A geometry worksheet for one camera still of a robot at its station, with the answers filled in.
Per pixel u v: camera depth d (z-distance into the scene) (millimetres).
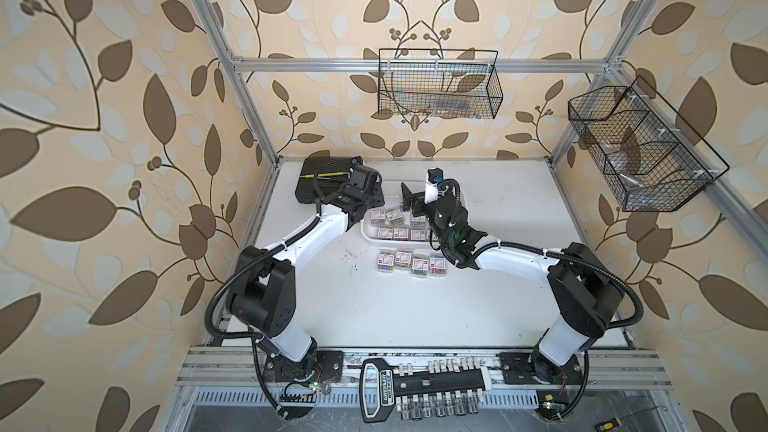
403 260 912
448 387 705
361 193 669
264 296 447
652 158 726
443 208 641
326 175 1075
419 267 910
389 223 1012
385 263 910
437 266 896
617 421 669
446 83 973
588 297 455
